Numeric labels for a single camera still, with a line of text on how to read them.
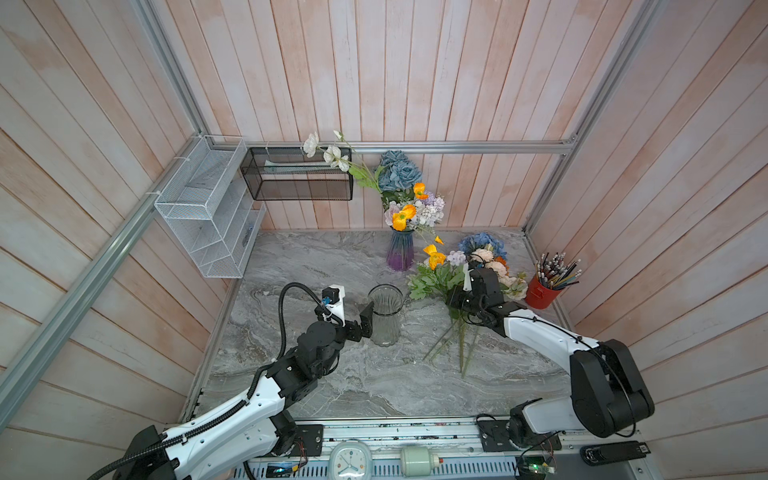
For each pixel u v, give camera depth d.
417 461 0.64
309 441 0.74
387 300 0.80
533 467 0.71
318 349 0.54
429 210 0.84
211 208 0.69
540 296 0.92
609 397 0.43
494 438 0.73
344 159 0.85
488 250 1.01
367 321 0.67
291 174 1.06
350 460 0.69
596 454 0.67
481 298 0.69
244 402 0.49
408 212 0.74
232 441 0.49
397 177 0.82
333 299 0.61
